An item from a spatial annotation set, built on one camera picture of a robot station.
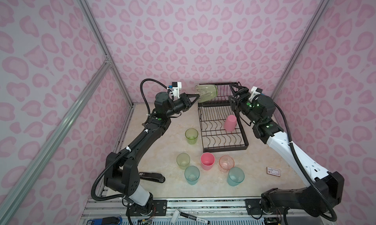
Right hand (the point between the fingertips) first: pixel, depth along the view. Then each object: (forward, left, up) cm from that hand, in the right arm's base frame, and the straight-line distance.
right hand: (228, 88), depth 67 cm
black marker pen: (-45, +23, -39) cm, 63 cm away
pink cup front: (-18, +8, -39) cm, 44 cm away
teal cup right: (-26, -8, -42) cm, 50 cm away
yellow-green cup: (-18, +23, -41) cm, 50 cm away
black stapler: (-27, +39, -42) cm, 64 cm away
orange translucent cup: (-18, -3, -42) cm, 46 cm away
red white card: (-23, -30, -42) cm, 57 cm away
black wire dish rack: (-1, +2, -41) cm, 41 cm away
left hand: (-1, +13, -3) cm, 13 cm away
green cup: (-1, +18, -39) cm, 43 cm away
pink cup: (+6, -8, -35) cm, 36 cm away
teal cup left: (-25, +17, -42) cm, 52 cm away
